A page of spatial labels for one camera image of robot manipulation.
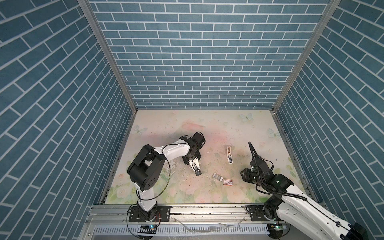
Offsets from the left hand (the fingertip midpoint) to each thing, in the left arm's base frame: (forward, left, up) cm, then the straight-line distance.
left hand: (194, 155), depth 93 cm
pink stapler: (-1, -22, 0) cm, 22 cm away
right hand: (-13, -26, +4) cm, 29 cm away
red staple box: (-17, -19, 0) cm, 25 cm away
